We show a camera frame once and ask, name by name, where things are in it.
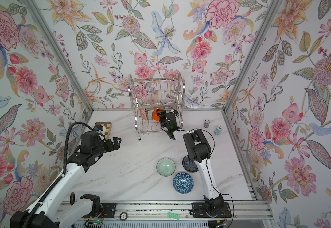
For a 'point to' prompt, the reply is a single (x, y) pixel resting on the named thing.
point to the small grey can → (206, 123)
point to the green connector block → (173, 215)
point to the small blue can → (218, 130)
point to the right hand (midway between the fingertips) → (156, 111)
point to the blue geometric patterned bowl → (183, 183)
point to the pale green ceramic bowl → (166, 166)
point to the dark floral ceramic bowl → (190, 166)
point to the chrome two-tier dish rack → (150, 97)
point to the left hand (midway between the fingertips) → (117, 139)
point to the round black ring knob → (123, 216)
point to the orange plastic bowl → (154, 115)
